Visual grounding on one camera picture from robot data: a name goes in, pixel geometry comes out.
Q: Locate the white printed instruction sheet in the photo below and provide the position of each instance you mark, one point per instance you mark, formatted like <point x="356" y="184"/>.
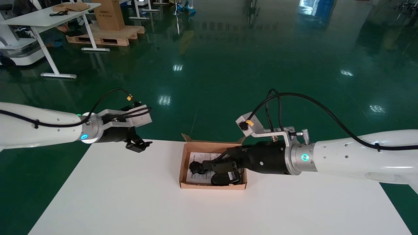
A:
<point x="197" y="178"/>

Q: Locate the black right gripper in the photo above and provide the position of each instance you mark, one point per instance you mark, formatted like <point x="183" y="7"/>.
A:
<point x="264" y="156"/>

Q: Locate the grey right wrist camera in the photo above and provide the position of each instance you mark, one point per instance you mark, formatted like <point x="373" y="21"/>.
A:
<point x="251" y="122"/>

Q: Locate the seated person dark clothes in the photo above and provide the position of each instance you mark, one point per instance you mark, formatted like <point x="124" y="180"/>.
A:
<point x="27" y="5"/>

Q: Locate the black office chair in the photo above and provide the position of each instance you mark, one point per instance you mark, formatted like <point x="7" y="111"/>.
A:
<point x="6" y="7"/>

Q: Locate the white table leg frame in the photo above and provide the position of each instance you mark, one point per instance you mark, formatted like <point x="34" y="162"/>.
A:
<point x="137" y="13"/>

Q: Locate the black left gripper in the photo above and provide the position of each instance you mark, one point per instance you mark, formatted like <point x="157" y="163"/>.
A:
<point x="116" y="135"/>

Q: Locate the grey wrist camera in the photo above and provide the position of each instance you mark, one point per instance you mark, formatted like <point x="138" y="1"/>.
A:
<point x="251" y="122"/>
<point x="140" y="117"/>

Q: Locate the brown cardboard storage box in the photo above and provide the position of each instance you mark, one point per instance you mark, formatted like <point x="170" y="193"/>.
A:
<point x="183" y="178"/>

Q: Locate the blue shoe cover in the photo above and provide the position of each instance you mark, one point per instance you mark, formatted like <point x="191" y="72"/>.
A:
<point x="191" y="9"/>
<point x="179" y="7"/>

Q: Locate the black power adapter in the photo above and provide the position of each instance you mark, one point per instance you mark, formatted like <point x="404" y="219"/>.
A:
<point x="225" y="179"/>

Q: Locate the wooden pallet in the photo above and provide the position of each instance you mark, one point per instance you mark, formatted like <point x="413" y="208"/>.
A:
<point x="111" y="36"/>

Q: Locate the flat brown cardboard piece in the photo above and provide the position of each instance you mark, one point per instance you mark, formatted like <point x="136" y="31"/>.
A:
<point x="72" y="6"/>

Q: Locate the tall brown cardboard carton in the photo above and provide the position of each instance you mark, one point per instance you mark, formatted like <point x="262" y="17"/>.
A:
<point x="109" y="16"/>

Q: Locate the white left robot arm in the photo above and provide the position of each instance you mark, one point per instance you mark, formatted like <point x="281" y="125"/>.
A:
<point x="32" y="127"/>

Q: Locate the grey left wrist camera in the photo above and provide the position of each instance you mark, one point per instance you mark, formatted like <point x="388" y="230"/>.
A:
<point x="140" y="117"/>

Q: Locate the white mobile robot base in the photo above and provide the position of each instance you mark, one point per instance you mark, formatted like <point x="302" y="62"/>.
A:
<point x="19" y="55"/>

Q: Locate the white desk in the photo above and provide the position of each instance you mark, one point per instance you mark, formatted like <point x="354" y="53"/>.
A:
<point x="39" y="19"/>

